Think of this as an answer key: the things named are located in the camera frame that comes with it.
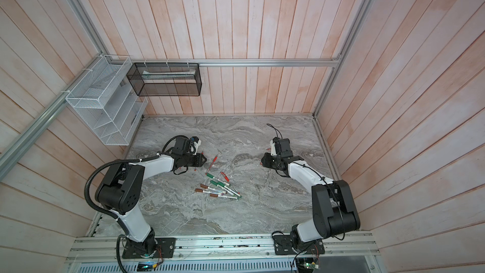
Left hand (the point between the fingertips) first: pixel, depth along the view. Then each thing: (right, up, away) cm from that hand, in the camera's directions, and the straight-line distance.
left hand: (204, 161), depth 97 cm
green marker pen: (+4, -6, -4) cm, 8 cm away
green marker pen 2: (+12, -12, -8) cm, 19 cm away
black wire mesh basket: (-23, +46, +9) cm, 52 cm away
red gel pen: (+6, +2, +3) cm, 7 cm away
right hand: (+31, +2, -4) cm, 32 cm away
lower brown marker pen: (+8, -14, -11) cm, 20 cm away
